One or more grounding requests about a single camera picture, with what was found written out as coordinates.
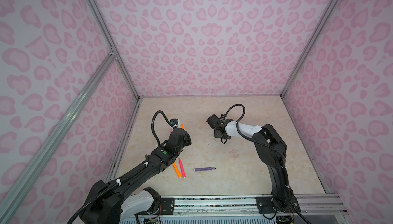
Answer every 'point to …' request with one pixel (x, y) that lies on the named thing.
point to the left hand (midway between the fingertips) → (187, 130)
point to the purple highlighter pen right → (204, 169)
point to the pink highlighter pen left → (182, 168)
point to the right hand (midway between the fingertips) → (222, 132)
